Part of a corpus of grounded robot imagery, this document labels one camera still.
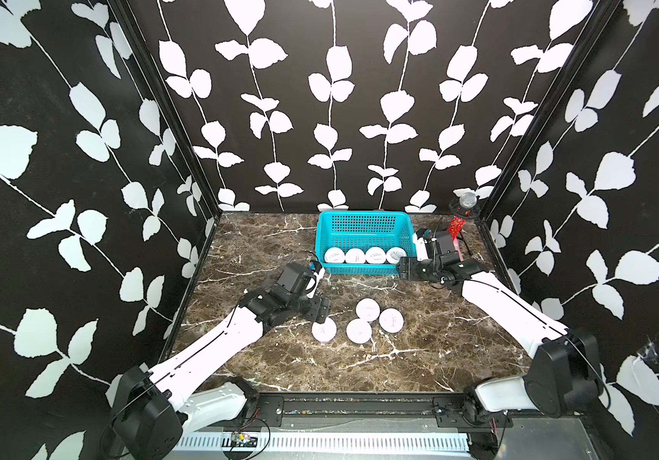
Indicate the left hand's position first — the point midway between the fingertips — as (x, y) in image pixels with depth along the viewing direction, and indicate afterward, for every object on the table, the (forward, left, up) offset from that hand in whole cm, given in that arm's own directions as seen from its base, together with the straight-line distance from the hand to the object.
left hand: (321, 297), depth 79 cm
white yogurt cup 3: (+20, -19, -8) cm, 28 cm away
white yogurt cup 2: (+20, -12, -8) cm, 24 cm away
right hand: (+11, -26, +1) cm, 28 cm away
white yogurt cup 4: (+20, -26, -9) cm, 34 cm away
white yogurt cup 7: (-7, -1, -9) cm, 11 cm away
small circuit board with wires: (-31, +20, -15) cm, 40 cm away
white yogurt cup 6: (-4, -21, -9) cm, 23 cm away
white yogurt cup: (+20, -5, -8) cm, 22 cm away
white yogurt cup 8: (-6, -11, -9) cm, 16 cm away
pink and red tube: (+26, -47, -1) cm, 54 cm away
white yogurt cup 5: (0, -14, -9) cm, 17 cm away
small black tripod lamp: (+25, -47, +11) cm, 54 cm away
